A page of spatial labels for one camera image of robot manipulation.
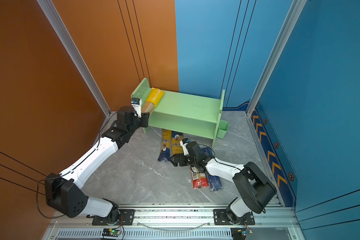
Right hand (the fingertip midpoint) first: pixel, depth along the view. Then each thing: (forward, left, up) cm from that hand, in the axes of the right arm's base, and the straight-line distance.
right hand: (175, 159), depth 86 cm
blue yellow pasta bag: (+11, 0, -5) cm, 12 cm away
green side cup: (+21, -31, +2) cm, 37 cm away
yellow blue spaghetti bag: (+4, +7, -3) cm, 9 cm away
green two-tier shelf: (+17, -6, +19) cm, 27 cm away
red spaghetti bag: (-11, -14, -5) cm, 18 cm away
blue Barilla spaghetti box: (-12, -22, -4) cm, 25 cm away
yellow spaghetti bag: (+28, +11, +24) cm, 38 cm away
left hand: (+17, +15, +23) cm, 32 cm away
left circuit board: (-34, +30, -9) cm, 46 cm away
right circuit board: (-34, -31, -9) cm, 47 cm away
